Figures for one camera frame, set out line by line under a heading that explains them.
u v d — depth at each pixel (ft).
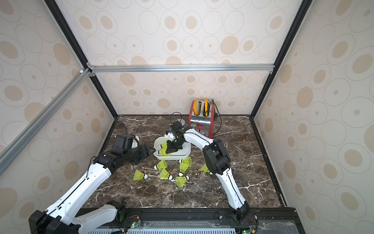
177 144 2.79
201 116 3.12
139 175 2.78
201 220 2.40
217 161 1.93
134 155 2.14
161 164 2.93
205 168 2.87
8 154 1.66
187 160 2.96
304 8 2.24
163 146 3.19
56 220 1.25
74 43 2.62
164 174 2.80
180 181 2.68
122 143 1.89
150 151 2.32
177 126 2.72
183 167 2.87
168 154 3.04
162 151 3.11
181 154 3.01
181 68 3.02
